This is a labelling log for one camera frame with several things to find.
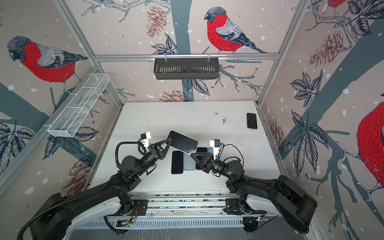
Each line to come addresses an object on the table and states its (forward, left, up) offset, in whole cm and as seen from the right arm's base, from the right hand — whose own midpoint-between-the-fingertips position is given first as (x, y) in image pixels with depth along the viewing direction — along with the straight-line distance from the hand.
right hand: (190, 159), depth 66 cm
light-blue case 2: (+18, -10, -23) cm, 31 cm away
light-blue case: (+9, +3, -24) cm, 25 cm away
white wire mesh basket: (+17, +62, +9) cm, 65 cm away
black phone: (+6, +4, +4) cm, 8 cm away
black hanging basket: (+67, +8, +6) cm, 67 cm away
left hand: (+4, +8, +7) cm, 12 cm away
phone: (+8, +10, -23) cm, 27 cm away
